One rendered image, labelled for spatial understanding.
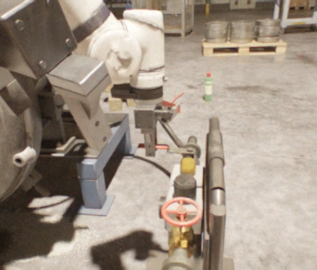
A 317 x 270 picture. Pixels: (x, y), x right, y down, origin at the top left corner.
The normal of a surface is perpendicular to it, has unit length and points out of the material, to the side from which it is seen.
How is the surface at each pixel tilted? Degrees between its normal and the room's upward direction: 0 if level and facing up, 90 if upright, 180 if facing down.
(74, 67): 25
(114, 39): 90
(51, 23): 97
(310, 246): 0
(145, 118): 90
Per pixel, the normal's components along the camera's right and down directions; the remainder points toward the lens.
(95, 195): -0.15, 0.44
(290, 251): -0.04, -0.90
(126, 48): 0.52, 0.32
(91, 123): 0.85, 0.30
